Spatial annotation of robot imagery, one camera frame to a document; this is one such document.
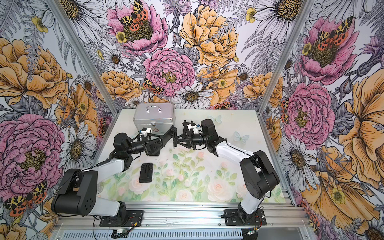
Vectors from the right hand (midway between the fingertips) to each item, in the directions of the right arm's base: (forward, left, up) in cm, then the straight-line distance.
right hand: (176, 142), depth 78 cm
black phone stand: (+5, +5, -4) cm, 8 cm away
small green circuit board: (-35, +28, -23) cm, 51 cm away
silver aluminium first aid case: (+26, +14, -8) cm, 31 cm away
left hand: (0, +7, 0) cm, 7 cm away
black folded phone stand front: (-8, +19, -19) cm, 28 cm away
